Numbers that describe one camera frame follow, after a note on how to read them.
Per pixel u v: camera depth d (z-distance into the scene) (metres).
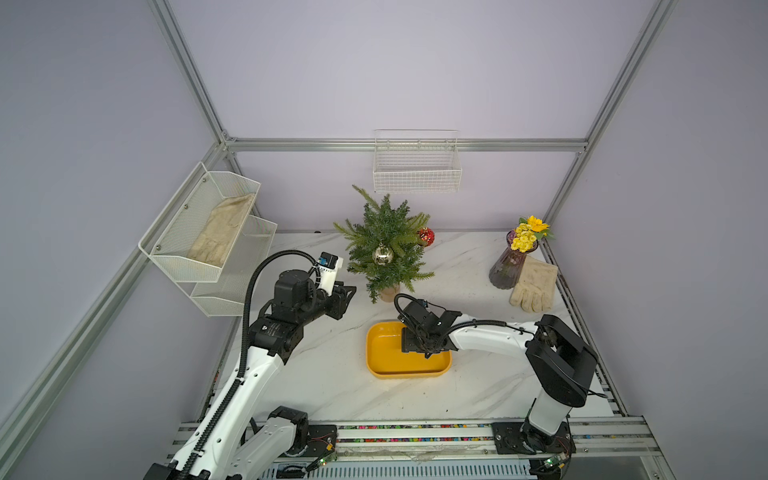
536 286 1.04
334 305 0.65
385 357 0.88
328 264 0.63
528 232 0.87
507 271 0.99
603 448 0.74
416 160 0.95
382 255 0.75
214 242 0.77
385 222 0.74
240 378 0.44
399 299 0.74
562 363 0.46
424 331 0.68
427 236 0.78
